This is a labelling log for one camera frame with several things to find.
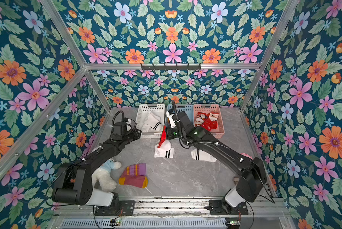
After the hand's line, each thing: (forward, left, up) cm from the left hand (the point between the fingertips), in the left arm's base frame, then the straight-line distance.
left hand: (141, 129), depth 90 cm
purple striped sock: (-25, +4, -12) cm, 28 cm away
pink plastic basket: (+17, -49, -11) cm, 53 cm away
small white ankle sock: (+9, -1, -10) cm, 14 cm away
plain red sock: (+7, -47, -9) cm, 48 cm away
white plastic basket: (+14, -4, -7) cm, 16 cm away
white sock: (-14, -37, -13) cm, 42 cm away
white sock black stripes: (-9, -14, -13) cm, 21 cm away
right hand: (-8, -19, +12) cm, 24 cm away
